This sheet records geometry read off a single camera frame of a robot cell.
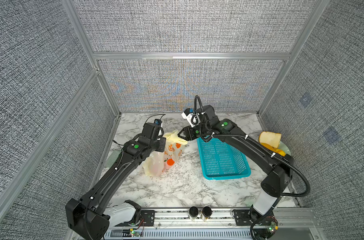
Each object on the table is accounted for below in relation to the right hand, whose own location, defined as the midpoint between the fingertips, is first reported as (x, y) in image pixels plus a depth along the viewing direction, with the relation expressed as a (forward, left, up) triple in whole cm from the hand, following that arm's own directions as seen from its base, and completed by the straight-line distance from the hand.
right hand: (180, 130), depth 74 cm
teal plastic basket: (-3, -26, -29) cm, 39 cm away
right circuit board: (-38, -42, -24) cm, 62 cm away
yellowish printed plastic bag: (-11, +11, -13) cm, 21 cm away
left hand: (-2, +9, -5) cm, 10 cm away
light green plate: (+5, -65, -24) cm, 69 cm away
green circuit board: (-41, +21, -25) cm, 52 cm away
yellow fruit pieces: (-1, -61, -22) cm, 65 cm away
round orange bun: (+1, -58, -23) cm, 63 cm away
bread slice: (+8, -58, -21) cm, 62 cm away
